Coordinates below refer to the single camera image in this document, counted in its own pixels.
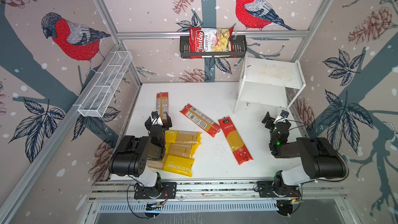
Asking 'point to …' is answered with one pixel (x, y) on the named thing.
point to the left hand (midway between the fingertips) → (157, 115)
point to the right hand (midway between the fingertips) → (274, 116)
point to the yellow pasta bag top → (181, 137)
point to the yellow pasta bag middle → (183, 149)
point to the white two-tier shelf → (274, 83)
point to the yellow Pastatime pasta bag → (173, 163)
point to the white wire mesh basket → (95, 103)
